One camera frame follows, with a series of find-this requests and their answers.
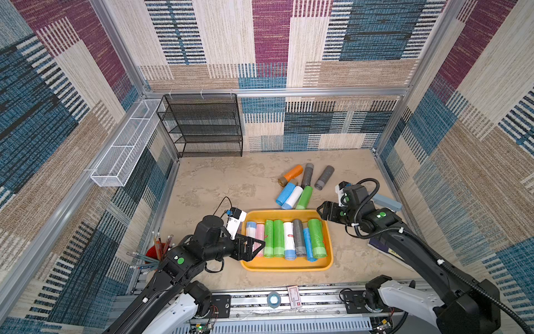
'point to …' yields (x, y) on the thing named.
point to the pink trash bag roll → (260, 235)
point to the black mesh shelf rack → (203, 125)
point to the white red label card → (294, 296)
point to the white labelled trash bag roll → (290, 252)
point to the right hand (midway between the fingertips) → (328, 214)
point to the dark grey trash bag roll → (297, 227)
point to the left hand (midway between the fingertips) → (256, 242)
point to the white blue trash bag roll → (251, 227)
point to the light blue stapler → (387, 202)
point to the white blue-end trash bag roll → (293, 198)
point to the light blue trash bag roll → (285, 193)
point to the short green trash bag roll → (278, 238)
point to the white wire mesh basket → (114, 165)
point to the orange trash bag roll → (293, 172)
